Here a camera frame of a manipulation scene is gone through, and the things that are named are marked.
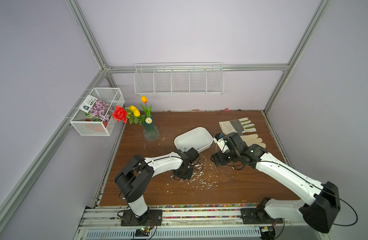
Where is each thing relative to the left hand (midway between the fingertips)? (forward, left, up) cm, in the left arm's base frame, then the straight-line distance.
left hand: (184, 177), depth 86 cm
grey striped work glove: (+36, -45, -1) cm, 57 cm away
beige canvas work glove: (+23, -49, 0) cm, 54 cm away
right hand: (+6, -18, +14) cm, 24 cm away
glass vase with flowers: (+26, +26, +27) cm, 46 cm away
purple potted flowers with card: (+25, +41, +33) cm, 59 cm away
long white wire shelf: (+56, -2, +29) cm, 63 cm away
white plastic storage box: (+28, -11, -1) cm, 30 cm away
